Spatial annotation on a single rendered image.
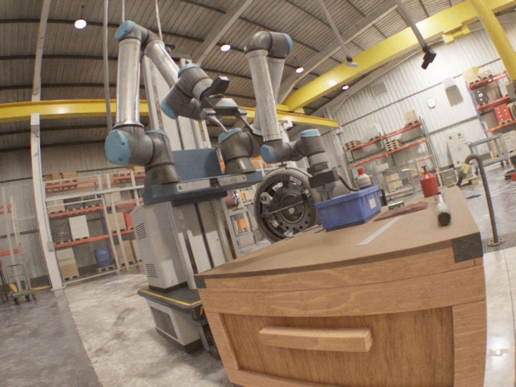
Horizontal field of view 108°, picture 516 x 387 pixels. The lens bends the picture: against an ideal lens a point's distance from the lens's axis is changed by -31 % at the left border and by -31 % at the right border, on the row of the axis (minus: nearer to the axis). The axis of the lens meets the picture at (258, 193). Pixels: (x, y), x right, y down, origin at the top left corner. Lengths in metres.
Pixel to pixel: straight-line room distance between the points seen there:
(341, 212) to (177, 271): 0.97
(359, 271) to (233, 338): 0.51
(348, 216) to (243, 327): 0.55
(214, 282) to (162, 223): 0.80
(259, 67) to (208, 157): 0.60
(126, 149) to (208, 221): 0.68
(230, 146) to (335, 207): 0.72
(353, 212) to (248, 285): 0.50
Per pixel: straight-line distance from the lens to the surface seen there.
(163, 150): 1.30
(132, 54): 1.38
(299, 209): 2.26
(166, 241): 1.58
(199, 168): 1.53
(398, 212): 0.99
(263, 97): 1.27
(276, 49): 1.43
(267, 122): 1.25
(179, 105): 1.05
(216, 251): 1.58
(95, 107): 10.03
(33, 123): 9.32
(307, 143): 1.22
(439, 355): 0.65
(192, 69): 1.03
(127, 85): 1.30
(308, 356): 0.76
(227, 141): 1.54
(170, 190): 1.25
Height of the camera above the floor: 0.60
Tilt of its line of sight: 5 degrees up
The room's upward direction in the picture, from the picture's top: 15 degrees counter-clockwise
